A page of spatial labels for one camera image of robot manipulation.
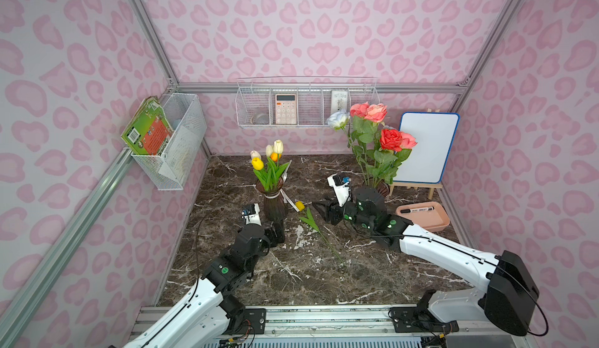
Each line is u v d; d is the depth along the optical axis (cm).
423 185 98
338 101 92
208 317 60
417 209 98
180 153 83
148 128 72
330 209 65
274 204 90
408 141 73
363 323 74
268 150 82
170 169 72
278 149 75
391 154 73
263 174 80
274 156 79
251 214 65
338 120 76
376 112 70
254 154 80
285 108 93
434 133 87
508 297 39
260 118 93
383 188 83
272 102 93
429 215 97
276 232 69
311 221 93
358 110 76
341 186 65
